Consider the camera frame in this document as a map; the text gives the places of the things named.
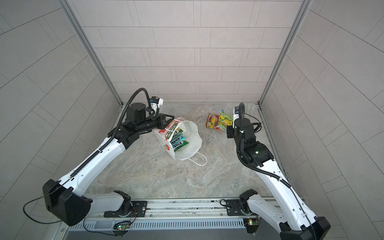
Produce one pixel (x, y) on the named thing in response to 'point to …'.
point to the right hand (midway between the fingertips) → (232, 119)
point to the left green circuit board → (124, 225)
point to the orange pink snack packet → (212, 122)
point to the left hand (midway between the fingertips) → (176, 116)
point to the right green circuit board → (252, 225)
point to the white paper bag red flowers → (189, 151)
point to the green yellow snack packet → (225, 120)
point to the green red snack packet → (178, 140)
